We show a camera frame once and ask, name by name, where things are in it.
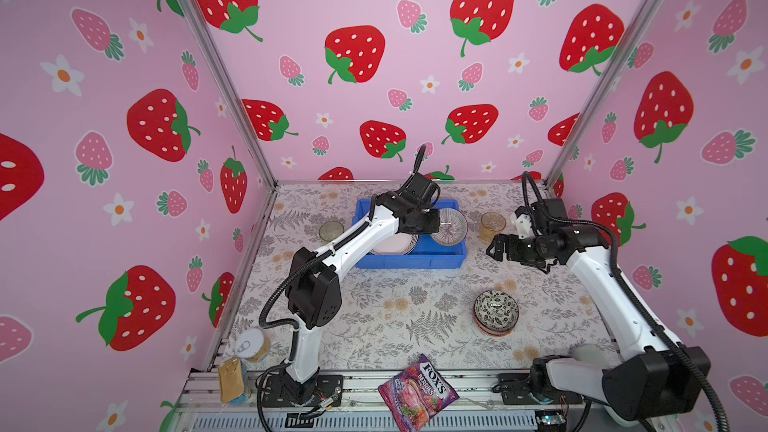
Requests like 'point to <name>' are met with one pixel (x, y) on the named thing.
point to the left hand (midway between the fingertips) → (437, 224)
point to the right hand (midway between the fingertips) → (502, 251)
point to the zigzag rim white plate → (399, 244)
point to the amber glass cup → (491, 223)
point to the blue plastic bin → (429, 253)
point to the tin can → (252, 345)
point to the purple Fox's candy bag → (418, 393)
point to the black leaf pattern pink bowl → (495, 312)
